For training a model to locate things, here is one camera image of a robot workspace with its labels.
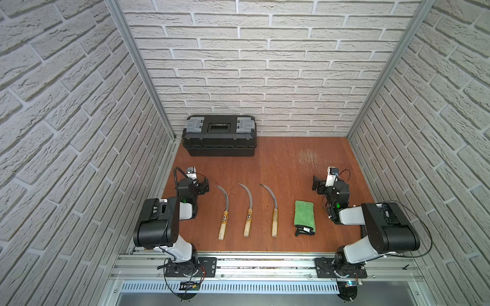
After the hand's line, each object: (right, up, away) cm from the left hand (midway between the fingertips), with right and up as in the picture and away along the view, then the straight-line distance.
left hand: (197, 175), depth 95 cm
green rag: (+52, -20, -11) cm, 56 cm away
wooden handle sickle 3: (+39, -17, -7) cm, 43 cm away
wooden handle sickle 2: (+26, -22, -12) cm, 36 cm away
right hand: (+65, 0, -1) cm, 65 cm away
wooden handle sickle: (+16, -18, -9) cm, 26 cm away
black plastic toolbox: (+11, +21, +5) cm, 24 cm away
